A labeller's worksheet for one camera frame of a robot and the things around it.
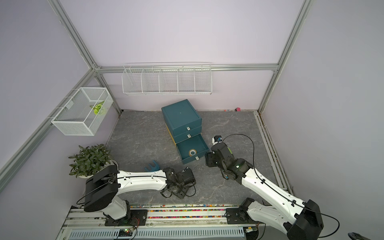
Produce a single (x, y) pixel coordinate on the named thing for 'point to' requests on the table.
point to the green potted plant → (89, 160)
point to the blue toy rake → (155, 168)
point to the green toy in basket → (97, 107)
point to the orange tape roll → (192, 152)
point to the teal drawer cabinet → (185, 124)
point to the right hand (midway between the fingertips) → (209, 153)
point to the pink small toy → (238, 109)
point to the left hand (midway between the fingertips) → (180, 192)
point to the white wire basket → (83, 113)
